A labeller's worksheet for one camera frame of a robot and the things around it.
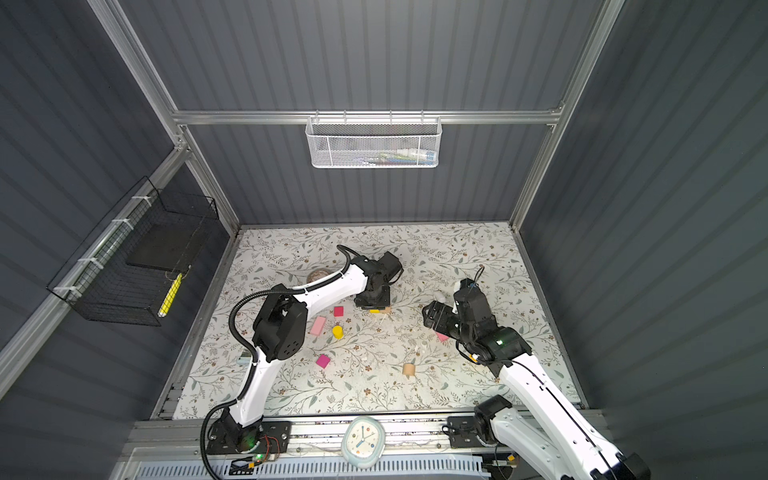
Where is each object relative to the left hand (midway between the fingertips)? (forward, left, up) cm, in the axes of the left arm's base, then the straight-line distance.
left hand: (381, 306), depth 95 cm
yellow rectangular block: (-1, +2, 0) cm, 3 cm away
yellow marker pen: (-12, +49, +24) cm, 56 cm away
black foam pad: (+4, +54, +27) cm, 60 cm away
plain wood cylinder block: (-20, -7, -2) cm, 21 cm away
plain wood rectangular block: (-1, -2, -1) cm, 3 cm away
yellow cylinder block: (-8, +14, 0) cm, 16 cm away
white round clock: (-37, +6, 0) cm, 38 cm away
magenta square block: (-15, +18, -3) cm, 24 cm away
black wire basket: (-2, +62, +26) cm, 67 cm away
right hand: (-12, -15, +14) cm, 23 cm away
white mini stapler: (+2, -19, +1) cm, 20 cm away
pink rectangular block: (-11, -18, -1) cm, 21 cm away
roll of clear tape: (+15, +22, -2) cm, 27 cm away
